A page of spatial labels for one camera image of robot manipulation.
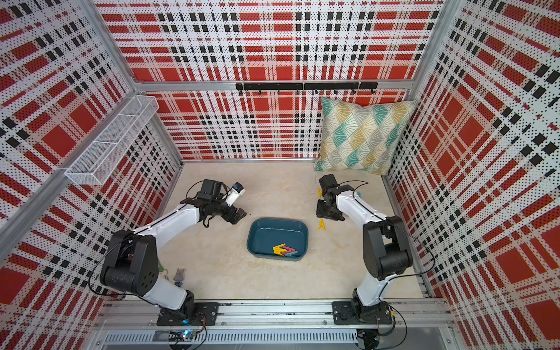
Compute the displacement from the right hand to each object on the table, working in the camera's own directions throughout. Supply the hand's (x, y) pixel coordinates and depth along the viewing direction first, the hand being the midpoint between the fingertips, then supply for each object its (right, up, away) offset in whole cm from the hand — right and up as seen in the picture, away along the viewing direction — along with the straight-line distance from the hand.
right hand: (328, 213), depth 91 cm
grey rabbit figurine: (-57, -22, -13) cm, 62 cm away
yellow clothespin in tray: (-18, -15, -3) cm, 24 cm away
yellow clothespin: (-3, +9, +2) cm, 10 cm away
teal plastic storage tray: (-28, -9, 0) cm, 29 cm away
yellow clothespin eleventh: (-2, -6, +4) cm, 7 cm away
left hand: (-38, +2, +1) cm, 38 cm away
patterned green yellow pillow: (+15, +32, +2) cm, 36 cm away
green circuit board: (-49, -36, -22) cm, 65 cm away
